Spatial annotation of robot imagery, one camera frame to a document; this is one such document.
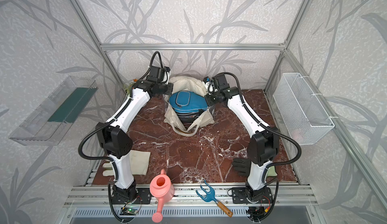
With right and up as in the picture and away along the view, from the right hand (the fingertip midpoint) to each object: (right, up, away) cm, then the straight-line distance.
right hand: (207, 96), depth 87 cm
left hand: (-22, +6, +1) cm, 23 cm away
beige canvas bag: (-13, +9, +7) cm, 17 cm away
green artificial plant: (-63, +8, +31) cm, 70 cm away
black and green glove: (+19, -39, -4) cm, 44 cm away
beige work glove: (-38, -36, -3) cm, 53 cm away
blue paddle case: (-12, -3, +2) cm, 12 cm away
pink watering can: (-21, -42, -20) cm, 51 cm away
